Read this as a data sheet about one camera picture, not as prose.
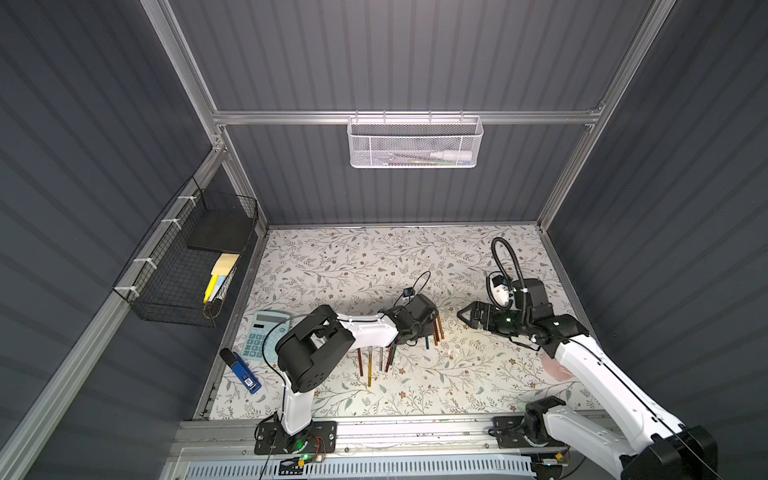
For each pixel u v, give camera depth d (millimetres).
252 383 791
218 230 806
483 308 708
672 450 379
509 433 730
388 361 866
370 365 851
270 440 722
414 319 721
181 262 736
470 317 716
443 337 911
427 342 889
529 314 601
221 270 741
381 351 885
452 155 905
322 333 540
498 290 738
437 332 914
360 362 864
